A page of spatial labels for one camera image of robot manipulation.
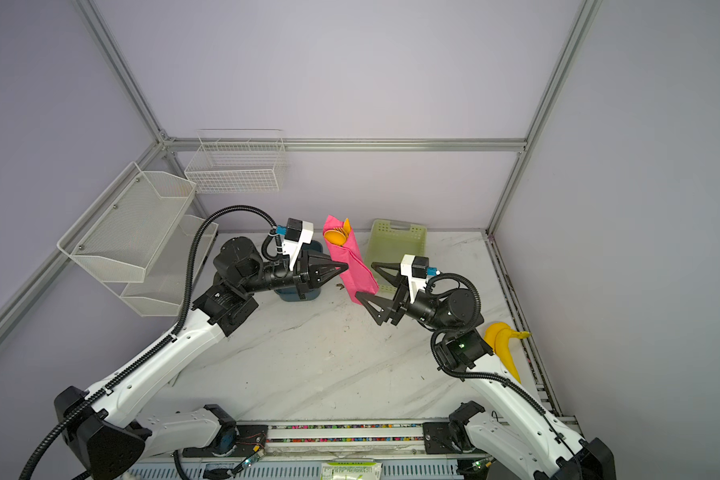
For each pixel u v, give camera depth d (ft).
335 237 1.77
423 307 1.85
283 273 1.79
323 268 1.91
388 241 3.72
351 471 2.17
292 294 3.24
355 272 1.90
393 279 2.09
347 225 1.76
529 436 1.38
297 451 2.40
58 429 1.18
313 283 1.84
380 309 1.77
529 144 3.04
